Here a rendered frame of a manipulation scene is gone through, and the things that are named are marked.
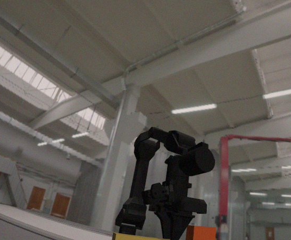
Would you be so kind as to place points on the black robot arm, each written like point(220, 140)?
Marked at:
point(193, 159)

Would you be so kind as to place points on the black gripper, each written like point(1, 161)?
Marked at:
point(176, 216)

